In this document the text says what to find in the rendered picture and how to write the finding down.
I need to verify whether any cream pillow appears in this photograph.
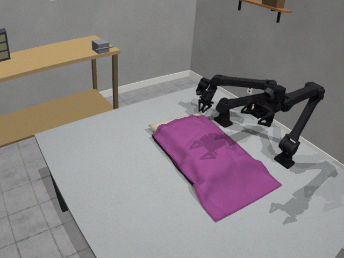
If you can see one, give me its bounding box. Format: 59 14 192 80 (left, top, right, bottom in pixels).
148 112 202 132

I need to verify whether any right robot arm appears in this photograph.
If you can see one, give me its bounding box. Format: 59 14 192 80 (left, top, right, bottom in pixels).
196 75 277 128

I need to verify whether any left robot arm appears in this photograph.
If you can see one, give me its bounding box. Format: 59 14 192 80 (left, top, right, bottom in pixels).
260 82 325 169

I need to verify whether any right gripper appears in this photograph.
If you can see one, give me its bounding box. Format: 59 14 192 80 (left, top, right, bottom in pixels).
198 91 214 113

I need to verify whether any magenta pillowcase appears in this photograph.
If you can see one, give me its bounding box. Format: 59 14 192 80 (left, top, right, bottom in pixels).
152 114 282 222

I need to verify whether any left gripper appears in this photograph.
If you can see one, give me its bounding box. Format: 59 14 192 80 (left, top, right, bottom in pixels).
241 99 275 127

